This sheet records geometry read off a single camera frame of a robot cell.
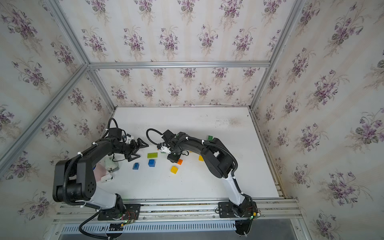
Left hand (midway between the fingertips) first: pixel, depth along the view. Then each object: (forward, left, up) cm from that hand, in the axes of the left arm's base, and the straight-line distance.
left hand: (144, 150), depth 88 cm
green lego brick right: (+11, -41, -3) cm, 43 cm away
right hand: (-1, -19, -7) cm, 20 cm away
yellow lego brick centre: (-3, -34, -5) cm, 35 cm away
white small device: (-9, +16, 0) cm, 18 cm away
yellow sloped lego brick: (-10, -18, -6) cm, 21 cm away
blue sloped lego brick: (-8, +4, -5) cm, 10 cm away
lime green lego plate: (0, -4, -6) cm, 8 cm away
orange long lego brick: (-5, -22, -6) cm, 23 cm away
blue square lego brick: (-6, -5, -5) cm, 9 cm away
